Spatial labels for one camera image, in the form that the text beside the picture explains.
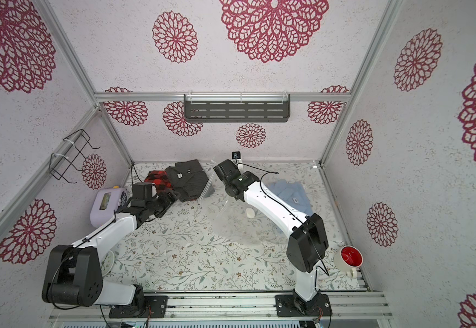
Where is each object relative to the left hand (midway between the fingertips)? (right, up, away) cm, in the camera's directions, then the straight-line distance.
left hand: (176, 199), depth 90 cm
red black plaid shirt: (-14, +8, +18) cm, 24 cm away
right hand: (+27, +10, -6) cm, 30 cm away
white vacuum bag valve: (+33, -7, +7) cm, 35 cm away
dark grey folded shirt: (+1, +9, +17) cm, 19 cm away
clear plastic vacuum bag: (+27, -10, +8) cm, 29 cm away
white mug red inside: (+71, -23, -9) cm, 75 cm away
